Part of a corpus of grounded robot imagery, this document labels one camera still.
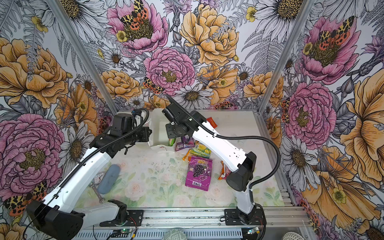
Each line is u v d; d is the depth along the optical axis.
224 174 0.85
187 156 0.94
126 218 0.72
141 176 0.89
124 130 0.56
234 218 0.73
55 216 0.37
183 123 0.50
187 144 0.97
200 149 0.97
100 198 0.79
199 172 0.83
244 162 0.46
